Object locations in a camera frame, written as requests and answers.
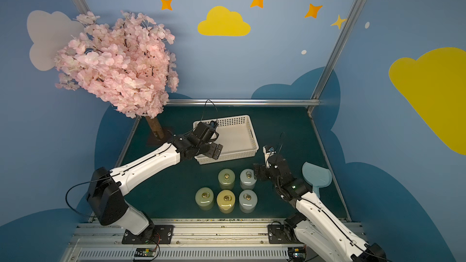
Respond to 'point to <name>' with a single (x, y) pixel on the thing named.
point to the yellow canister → (226, 201)
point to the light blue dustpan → (317, 176)
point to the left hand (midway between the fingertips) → (212, 142)
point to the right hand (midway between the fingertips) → (266, 160)
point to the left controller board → (145, 252)
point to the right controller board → (297, 253)
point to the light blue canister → (247, 179)
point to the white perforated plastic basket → (237, 134)
